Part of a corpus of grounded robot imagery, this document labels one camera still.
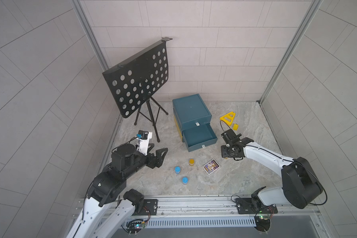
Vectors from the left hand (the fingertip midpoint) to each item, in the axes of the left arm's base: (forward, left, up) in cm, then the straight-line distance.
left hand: (163, 147), depth 64 cm
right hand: (+9, -34, -24) cm, 43 cm away
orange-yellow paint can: (+3, -14, -24) cm, 27 cm away
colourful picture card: (0, -24, -23) cm, 34 cm away
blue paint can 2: (-7, -10, -24) cm, 27 cm away
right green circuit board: (-25, -46, -26) cm, 59 cm away
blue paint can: (-2, -6, -23) cm, 24 cm away
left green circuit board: (-27, +12, -23) cm, 37 cm away
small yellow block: (+27, -44, -23) cm, 57 cm away
